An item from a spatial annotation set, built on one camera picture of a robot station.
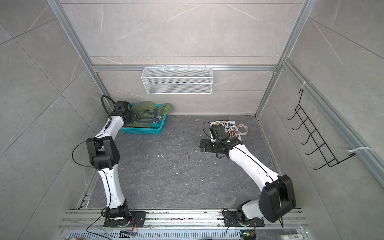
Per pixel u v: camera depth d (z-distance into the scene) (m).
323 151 0.62
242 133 1.07
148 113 1.11
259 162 0.48
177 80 1.01
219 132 0.63
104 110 0.74
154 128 1.01
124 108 0.80
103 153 0.58
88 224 0.73
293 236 0.67
